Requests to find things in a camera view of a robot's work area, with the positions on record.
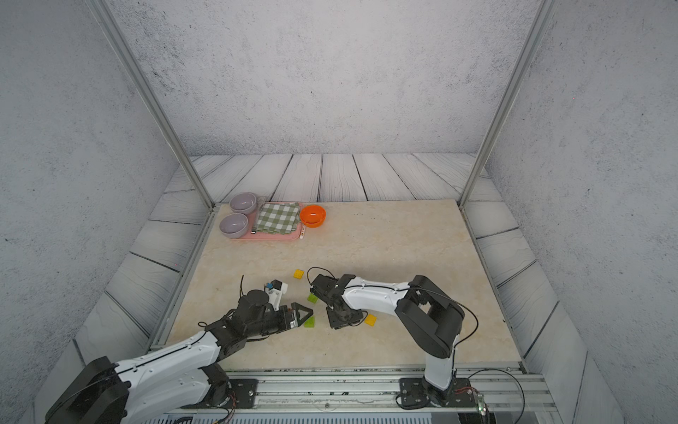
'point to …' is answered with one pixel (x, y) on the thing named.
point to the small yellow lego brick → (298, 274)
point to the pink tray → (252, 235)
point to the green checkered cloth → (279, 217)
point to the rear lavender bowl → (244, 202)
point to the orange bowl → (312, 215)
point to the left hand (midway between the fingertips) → (309, 318)
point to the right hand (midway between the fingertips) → (343, 323)
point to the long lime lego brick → (312, 299)
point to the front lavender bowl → (234, 225)
